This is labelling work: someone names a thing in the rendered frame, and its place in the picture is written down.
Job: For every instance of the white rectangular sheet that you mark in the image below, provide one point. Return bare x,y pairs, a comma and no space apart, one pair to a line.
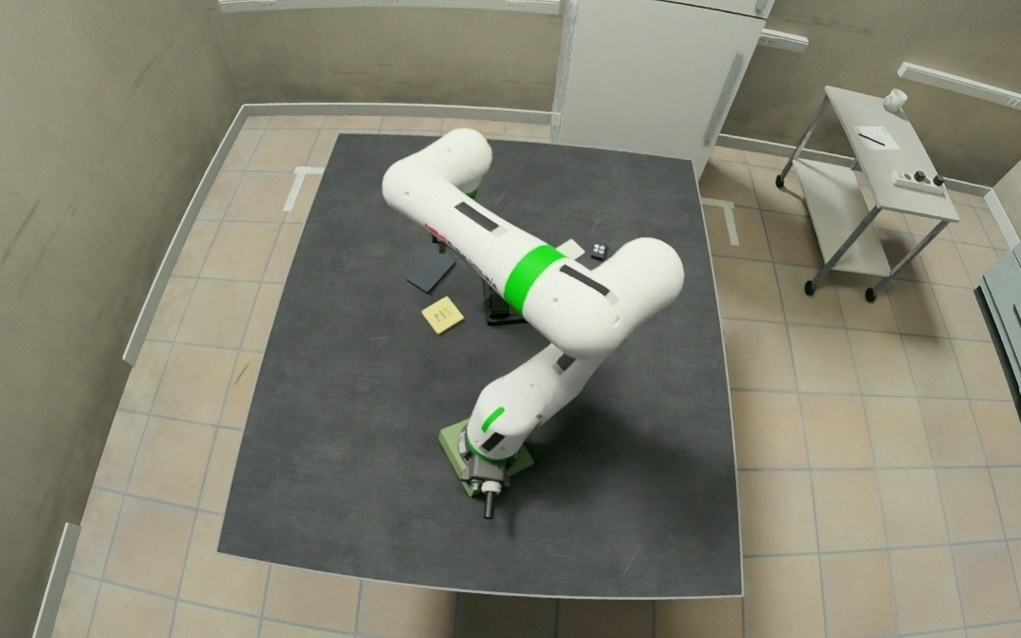
571,250

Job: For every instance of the dark grey telephone handset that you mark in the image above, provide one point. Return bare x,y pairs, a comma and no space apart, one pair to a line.
498,306

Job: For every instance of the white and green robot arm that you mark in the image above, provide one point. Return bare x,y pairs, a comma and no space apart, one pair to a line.
585,315

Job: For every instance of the yellow sticky note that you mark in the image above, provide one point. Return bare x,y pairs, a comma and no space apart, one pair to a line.
442,315

